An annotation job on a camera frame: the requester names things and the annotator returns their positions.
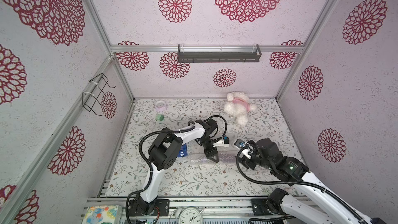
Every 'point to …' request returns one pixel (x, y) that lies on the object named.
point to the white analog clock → (191, 215)
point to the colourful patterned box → (109, 214)
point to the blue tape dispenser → (183, 151)
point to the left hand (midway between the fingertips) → (214, 157)
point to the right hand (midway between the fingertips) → (239, 148)
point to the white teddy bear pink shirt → (238, 107)
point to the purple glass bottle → (223, 157)
